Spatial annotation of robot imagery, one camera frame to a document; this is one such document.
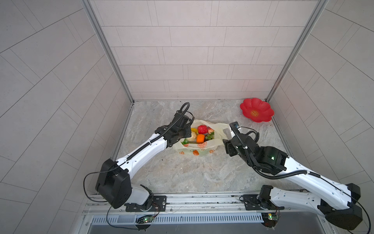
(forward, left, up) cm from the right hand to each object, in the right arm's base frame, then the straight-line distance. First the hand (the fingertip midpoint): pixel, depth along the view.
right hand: (227, 139), depth 71 cm
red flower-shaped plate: (+35, -33, -20) cm, 52 cm away
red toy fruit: (+17, +10, -15) cm, 25 cm away
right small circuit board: (-31, -17, -23) cm, 42 cm away
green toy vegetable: (+9, +22, -16) cm, 29 cm away
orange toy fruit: (+10, +12, -15) cm, 22 cm away
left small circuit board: (-28, +41, -17) cm, 52 cm away
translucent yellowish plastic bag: (+1, +8, -8) cm, 12 cm away
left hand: (+12, +18, -6) cm, 22 cm away
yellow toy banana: (+18, +16, -16) cm, 28 cm away
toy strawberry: (+17, +6, -15) cm, 23 cm away
